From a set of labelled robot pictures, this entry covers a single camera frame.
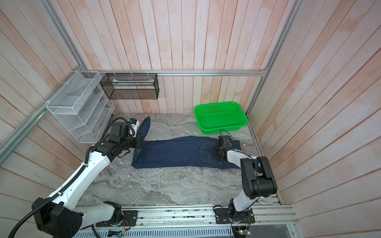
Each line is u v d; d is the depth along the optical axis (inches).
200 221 28.8
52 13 27.1
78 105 27.2
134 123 27.2
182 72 38.5
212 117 46.3
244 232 27.5
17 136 21.5
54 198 15.4
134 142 27.2
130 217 29.0
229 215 28.7
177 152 38.6
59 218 14.6
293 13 27.6
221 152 28.6
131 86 40.6
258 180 18.0
